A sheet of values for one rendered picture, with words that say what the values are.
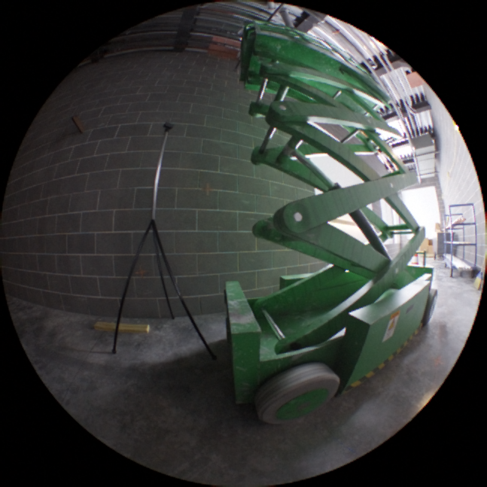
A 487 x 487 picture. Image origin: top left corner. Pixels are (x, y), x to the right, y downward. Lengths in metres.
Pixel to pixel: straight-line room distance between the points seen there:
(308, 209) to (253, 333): 0.40
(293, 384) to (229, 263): 1.24
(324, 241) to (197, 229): 1.12
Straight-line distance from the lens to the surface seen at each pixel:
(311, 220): 0.50
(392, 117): 6.06
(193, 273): 1.45
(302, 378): 0.52
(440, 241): 6.96
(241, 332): 0.43
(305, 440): 0.75
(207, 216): 1.46
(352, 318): 0.59
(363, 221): 1.02
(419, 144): 6.47
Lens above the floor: 0.69
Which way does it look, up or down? level
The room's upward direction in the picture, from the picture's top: 1 degrees counter-clockwise
